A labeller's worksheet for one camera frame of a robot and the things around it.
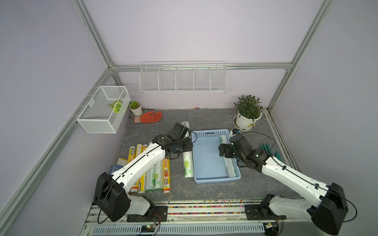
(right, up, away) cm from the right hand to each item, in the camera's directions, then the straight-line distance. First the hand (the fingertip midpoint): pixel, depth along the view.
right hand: (224, 146), depth 81 cm
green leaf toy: (-61, +23, +1) cm, 65 cm away
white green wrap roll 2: (-20, -5, -6) cm, 22 cm away
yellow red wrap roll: (-33, -17, +2) cm, 37 cm away
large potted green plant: (+19, +22, +14) cm, 32 cm away
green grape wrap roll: (-38, -17, +1) cm, 41 cm away
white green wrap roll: (+4, -14, +3) cm, 15 cm away
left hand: (-19, 0, -2) cm, 20 cm away
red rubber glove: (-54, +18, +35) cm, 67 cm away
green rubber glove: (+31, -3, +15) cm, 34 cm away
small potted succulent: (-63, +25, +31) cm, 74 cm away
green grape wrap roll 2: (-41, -19, -1) cm, 45 cm away
